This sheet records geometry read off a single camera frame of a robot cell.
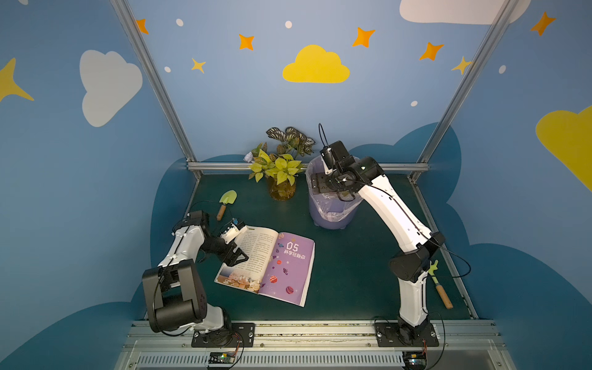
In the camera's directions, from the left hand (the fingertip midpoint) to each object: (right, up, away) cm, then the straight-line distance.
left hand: (236, 250), depth 86 cm
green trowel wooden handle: (-10, +20, +25) cm, 33 cm away
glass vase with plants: (+16, +33, +4) cm, 37 cm away
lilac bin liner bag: (+35, +17, -6) cm, 40 cm away
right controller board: (+61, -31, -14) cm, 70 cm away
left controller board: (-1, -31, -15) cm, 35 cm away
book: (+16, -6, 0) cm, 17 cm away
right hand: (+33, +26, -7) cm, 43 cm away
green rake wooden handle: (+76, -15, -5) cm, 78 cm away
